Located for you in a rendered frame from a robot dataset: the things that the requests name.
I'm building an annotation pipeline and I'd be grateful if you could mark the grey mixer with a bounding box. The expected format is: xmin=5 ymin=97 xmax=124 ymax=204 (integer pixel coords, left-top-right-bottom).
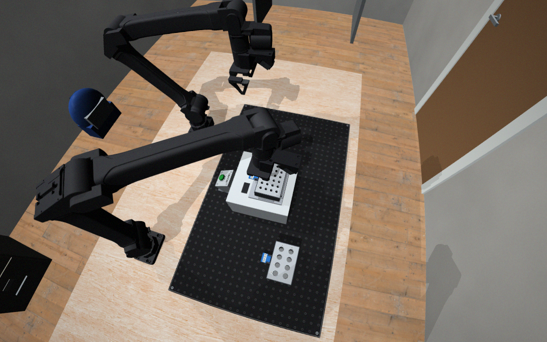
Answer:
xmin=215 ymin=151 xmax=297 ymax=224

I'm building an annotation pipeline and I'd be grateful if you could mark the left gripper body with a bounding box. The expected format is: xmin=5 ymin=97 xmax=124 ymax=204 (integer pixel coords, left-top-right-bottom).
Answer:
xmin=228 ymin=48 xmax=256 ymax=83

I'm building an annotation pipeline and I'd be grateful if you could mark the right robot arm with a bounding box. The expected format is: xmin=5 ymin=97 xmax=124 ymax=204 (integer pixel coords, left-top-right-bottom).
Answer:
xmin=34 ymin=107 xmax=302 ymax=265

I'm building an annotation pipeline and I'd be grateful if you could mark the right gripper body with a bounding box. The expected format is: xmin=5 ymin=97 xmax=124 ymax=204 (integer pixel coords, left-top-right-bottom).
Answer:
xmin=247 ymin=153 xmax=273 ymax=181

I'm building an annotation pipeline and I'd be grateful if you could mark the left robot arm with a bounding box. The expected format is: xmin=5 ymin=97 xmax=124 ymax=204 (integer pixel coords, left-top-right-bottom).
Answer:
xmin=103 ymin=0 xmax=275 ymax=132

